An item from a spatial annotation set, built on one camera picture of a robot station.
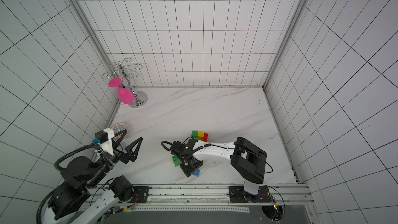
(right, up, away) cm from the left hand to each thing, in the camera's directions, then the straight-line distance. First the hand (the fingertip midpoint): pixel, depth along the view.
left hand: (134, 137), depth 62 cm
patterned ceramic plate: (-23, -2, +32) cm, 39 cm away
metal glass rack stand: (-17, +16, +49) cm, 54 cm away
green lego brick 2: (+15, -16, +15) cm, 27 cm away
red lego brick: (+30, -7, +28) cm, 42 cm away
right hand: (+21, -21, +18) cm, 35 cm away
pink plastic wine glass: (-18, +18, +30) cm, 39 cm away
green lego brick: (+24, -6, +28) cm, 38 cm away
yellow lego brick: (+28, -6, +28) cm, 40 cm away
